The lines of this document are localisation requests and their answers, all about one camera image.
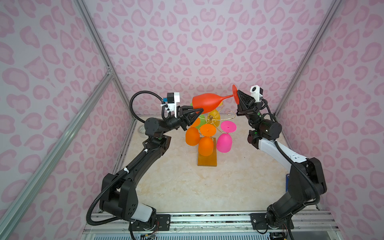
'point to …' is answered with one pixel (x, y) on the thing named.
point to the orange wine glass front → (206, 143)
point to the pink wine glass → (224, 141)
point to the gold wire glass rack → (208, 161)
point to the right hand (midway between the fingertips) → (238, 96)
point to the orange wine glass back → (192, 134)
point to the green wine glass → (202, 119)
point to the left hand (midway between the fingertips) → (203, 109)
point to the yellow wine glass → (214, 117)
